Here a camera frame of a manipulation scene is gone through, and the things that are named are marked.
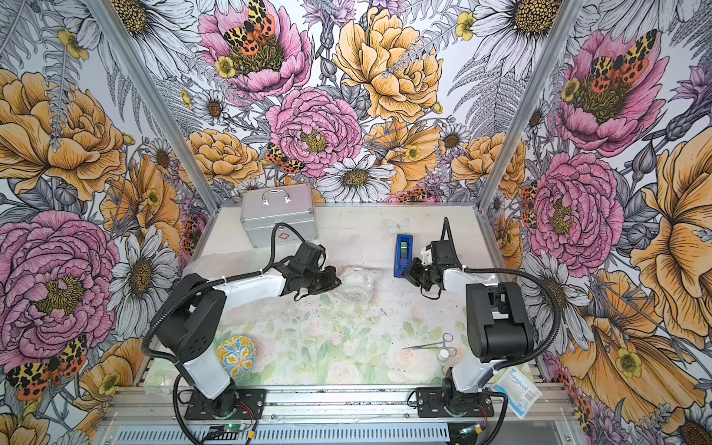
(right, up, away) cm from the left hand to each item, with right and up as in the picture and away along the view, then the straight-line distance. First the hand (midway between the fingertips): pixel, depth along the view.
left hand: (339, 289), depth 91 cm
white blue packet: (+50, -23, -14) cm, 57 cm away
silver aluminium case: (-28, +27, +8) cm, 40 cm away
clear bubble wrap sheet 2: (-45, +6, +11) cm, 46 cm away
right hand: (+20, +3, +3) cm, 21 cm away
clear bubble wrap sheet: (+6, +1, +1) cm, 6 cm away
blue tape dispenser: (+22, +11, +8) cm, 26 cm away
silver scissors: (+31, -16, -6) cm, 35 cm away
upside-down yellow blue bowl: (-29, -17, -10) cm, 35 cm away
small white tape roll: (+30, -16, -12) cm, 36 cm away
